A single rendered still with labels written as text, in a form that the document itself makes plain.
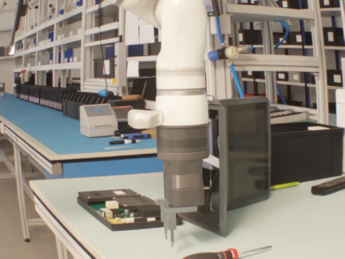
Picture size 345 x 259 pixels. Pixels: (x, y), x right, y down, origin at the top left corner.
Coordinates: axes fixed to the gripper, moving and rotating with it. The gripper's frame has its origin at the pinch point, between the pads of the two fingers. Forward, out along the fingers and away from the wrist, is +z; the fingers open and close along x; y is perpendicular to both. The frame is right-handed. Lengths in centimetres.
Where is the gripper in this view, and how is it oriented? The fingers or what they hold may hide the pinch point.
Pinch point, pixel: (169, 242)
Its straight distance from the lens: 107.8
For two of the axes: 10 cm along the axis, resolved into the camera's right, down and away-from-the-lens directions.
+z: 0.3, 9.9, 1.1
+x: -1.9, -1.0, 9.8
